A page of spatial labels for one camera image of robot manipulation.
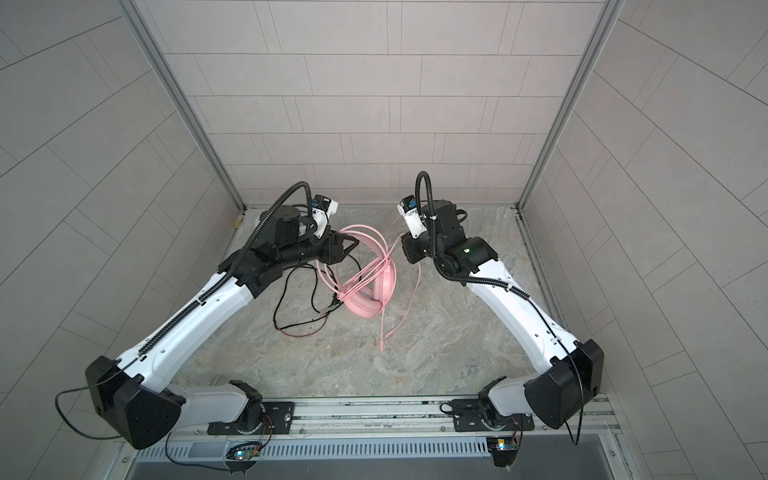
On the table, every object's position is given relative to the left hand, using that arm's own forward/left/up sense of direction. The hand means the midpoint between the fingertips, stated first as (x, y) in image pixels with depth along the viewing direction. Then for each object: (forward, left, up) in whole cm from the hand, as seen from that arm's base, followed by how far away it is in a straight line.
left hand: (360, 237), depth 69 cm
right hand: (+4, -10, -4) cm, 12 cm away
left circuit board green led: (-40, +24, -25) cm, 53 cm away
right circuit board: (-39, -34, -30) cm, 59 cm away
